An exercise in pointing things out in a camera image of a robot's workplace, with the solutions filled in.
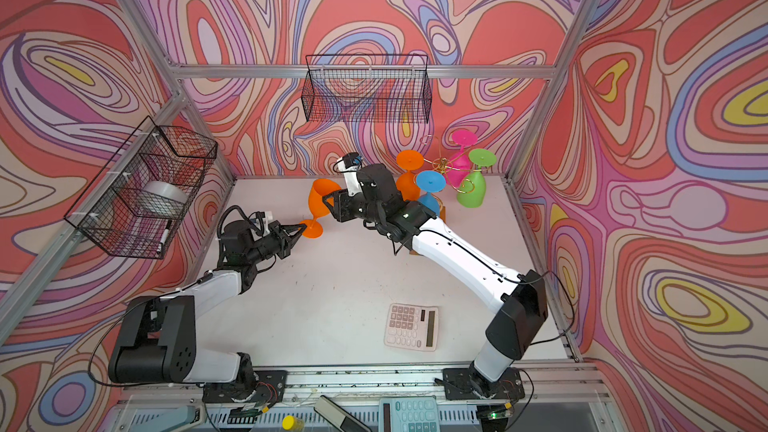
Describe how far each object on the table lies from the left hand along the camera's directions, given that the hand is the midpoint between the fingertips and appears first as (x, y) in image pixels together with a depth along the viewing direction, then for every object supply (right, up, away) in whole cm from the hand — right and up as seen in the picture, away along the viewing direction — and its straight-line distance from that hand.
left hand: (309, 226), depth 84 cm
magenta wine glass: (+44, +18, +4) cm, 48 cm away
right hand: (+9, +6, -12) cm, 17 cm away
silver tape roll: (-33, +9, -11) cm, 36 cm away
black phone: (+11, -43, -17) cm, 47 cm away
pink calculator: (+30, -28, -3) cm, 41 cm away
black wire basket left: (-37, +7, -15) cm, 40 cm away
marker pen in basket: (-32, -2, -12) cm, 35 cm away
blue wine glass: (+33, +11, -12) cm, 37 cm away
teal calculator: (+27, -42, -16) cm, 53 cm away
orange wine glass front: (+4, +5, -8) cm, 10 cm away
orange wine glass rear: (+28, +18, -6) cm, 34 cm away
